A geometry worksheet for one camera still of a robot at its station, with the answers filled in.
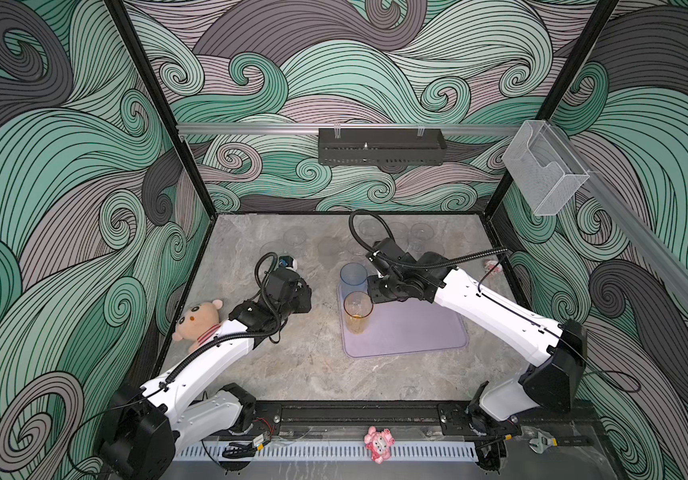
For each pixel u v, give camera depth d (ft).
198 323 2.66
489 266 3.29
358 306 2.86
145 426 1.24
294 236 3.52
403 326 2.95
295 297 2.08
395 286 1.77
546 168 2.61
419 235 3.61
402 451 2.29
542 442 2.29
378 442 2.20
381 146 3.10
